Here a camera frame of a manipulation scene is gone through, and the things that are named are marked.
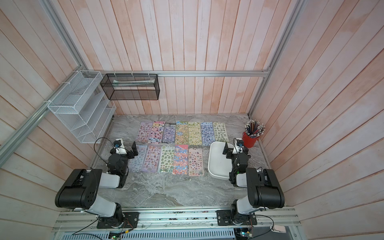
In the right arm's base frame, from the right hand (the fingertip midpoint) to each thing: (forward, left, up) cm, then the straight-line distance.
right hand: (234, 142), depth 90 cm
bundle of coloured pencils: (+10, -14, +1) cm, 17 cm away
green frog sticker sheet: (+17, +5, -12) cm, 21 cm away
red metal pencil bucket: (+2, -10, -2) cm, 11 cm away
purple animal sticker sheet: (-7, +53, -10) cm, 54 cm away
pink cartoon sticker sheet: (+14, +54, -11) cm, 56 cm away
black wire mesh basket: (+36, +70, +15) cm, 80 cm away
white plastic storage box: (-13, +9, -8) cm, 18 cm away
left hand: (-3, +66, 0) cm, 66 cm away
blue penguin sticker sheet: (+13, +15, -11) cm, 22 cm away
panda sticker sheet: (+11, +34, -11) cm, 37 cm away
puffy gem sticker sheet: (+15, +44, -11) cm, 48 cm away
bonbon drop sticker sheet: (-8, +24, -12) cm, 28 cm away
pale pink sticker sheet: (+15, +63, -11) cm, 65 cm away
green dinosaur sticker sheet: (-7, +43, -10) cm, 44 cm away
